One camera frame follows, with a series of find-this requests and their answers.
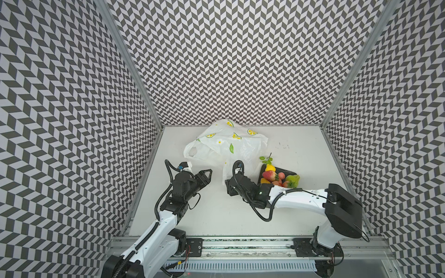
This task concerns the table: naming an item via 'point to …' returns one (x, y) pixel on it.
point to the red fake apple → (269, 175)
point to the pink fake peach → (281, 175)
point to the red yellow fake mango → (277, 183)
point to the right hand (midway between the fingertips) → (230, 185)
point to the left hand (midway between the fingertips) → (210, 173)
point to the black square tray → (277, 170)
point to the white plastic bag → (226, 142)
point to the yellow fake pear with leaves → (267, 160)
